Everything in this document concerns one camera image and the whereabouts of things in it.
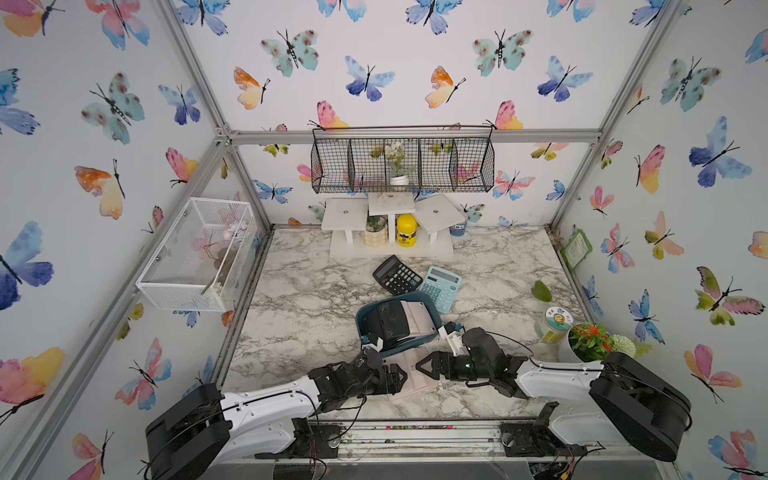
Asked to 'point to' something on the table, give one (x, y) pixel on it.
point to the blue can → (458, 230)
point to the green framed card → (576, 249)
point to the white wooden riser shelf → (428, 207)
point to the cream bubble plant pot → (377, 230)
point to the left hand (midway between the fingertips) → (401, 380)
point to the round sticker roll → (554, 324)
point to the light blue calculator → (443, 286)
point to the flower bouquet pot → (591, 342)
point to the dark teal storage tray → (414, 296)
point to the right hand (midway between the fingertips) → (425, 368)
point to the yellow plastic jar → (407, 226)
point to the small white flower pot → (400, 180)
